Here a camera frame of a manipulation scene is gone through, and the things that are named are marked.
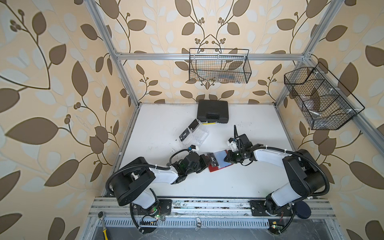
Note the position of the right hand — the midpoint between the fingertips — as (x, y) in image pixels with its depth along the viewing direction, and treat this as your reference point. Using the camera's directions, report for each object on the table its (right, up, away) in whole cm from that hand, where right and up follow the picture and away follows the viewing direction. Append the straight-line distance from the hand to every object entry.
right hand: (224, 160), depth 91 cm
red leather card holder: (-6, -4, -4) cm, 8 cm away
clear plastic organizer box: (-19, +15, +6) cm, 24 cm away
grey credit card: (-19, +22, +5) cm, 29 cm away
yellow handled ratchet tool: (-64, -22, -19) cm, 70 cm away
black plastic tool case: (-6, +31, +19) cm, 37 cm away
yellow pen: (-8, +22, +17) cm, 29 cm away
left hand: (-9, +3, -8) cm, 12 cm away
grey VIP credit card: (-8, +1, -5) cm, 9 cm away
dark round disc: (+35, -19, -19) cm, 44 cm away
